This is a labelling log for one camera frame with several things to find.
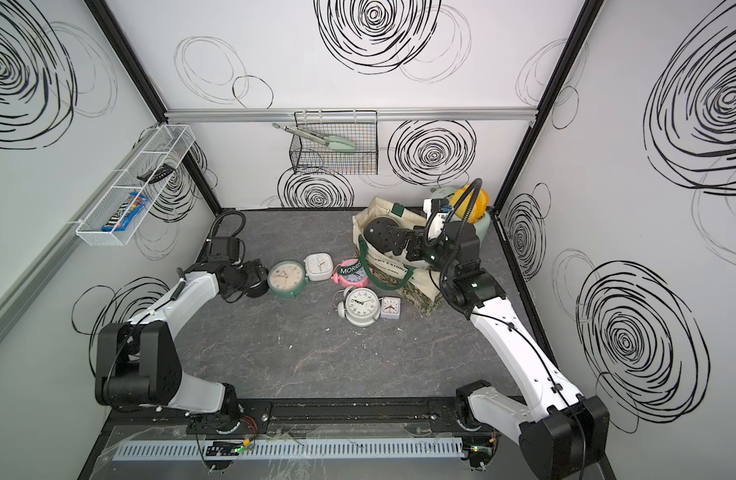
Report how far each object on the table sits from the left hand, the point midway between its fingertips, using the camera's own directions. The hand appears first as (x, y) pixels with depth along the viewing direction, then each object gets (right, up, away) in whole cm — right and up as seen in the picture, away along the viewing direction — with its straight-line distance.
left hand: (249, 277), depth 91 cm
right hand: (+46, +15, -20) cm, 52 cm away
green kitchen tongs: (+26, +42, +1) cm, 49 cm away
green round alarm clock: (+10, -1, +6) cm, 12 cm away
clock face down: (+39, +13, 0) cm, 41 cm away
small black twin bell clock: (+2, -4, +4) cm, 6 cm away
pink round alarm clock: (+31, 0, +6) cm, 31 cm away
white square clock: (+20, +2, +9) cm, 22 cm away
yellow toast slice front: (+66, +26, +8) cm, 71 cm away
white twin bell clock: (+34, -8, -2) cm, 35 cm away
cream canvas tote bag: (+51, -1, -4) cm, 51 cm away
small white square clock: (+43, -9, 0) cm, 44 cm away
